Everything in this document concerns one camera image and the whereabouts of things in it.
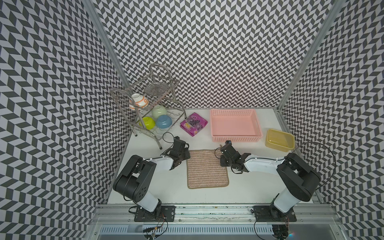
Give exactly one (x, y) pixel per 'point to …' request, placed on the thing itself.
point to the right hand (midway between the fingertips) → (224, 160)
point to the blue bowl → (163, 121)
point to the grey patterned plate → (156, 88)
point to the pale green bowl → (158, 110)
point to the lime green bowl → (148, 122)
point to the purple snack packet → (193, 124)
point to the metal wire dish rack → (154, 104)
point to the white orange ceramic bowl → (137, 101)
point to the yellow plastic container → (279, 140)
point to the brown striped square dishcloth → (204, 170)
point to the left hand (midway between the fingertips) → (186, 152)
